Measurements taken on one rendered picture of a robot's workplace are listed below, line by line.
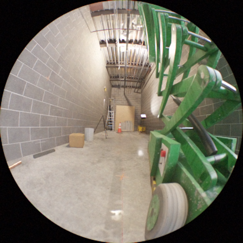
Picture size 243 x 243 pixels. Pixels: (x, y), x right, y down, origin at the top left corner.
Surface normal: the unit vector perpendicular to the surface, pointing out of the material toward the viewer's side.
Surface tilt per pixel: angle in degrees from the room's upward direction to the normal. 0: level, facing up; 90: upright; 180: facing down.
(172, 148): 90
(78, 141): 90
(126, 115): 90
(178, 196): 8
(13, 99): 90
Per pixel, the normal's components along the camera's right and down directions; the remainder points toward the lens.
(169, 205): -0.04, -0.96
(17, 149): 1.00, 0.06
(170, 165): -0.29, -0.06
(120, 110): -0.01, -0.04
